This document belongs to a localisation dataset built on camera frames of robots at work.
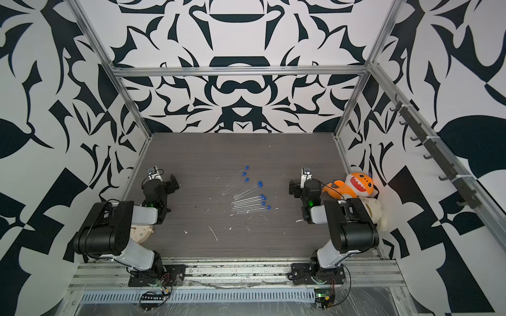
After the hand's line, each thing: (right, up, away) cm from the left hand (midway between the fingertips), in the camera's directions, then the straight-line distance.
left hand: (159, 175), depth 93 cm
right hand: (+68, -1, +3) cm, 68 cm away
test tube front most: (+51, -15, -2) cm, 53 cm away
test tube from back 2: (+39, 0, +9) cm, 40 cm away
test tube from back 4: (+47, -5, +6) cm, 48 cm away
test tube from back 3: (+40, -3, +7) cm, 41 cm away
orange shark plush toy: (+90, -4, -4) cm, 90 cm away
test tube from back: (+40, +3, +12) cm, 42 cm away
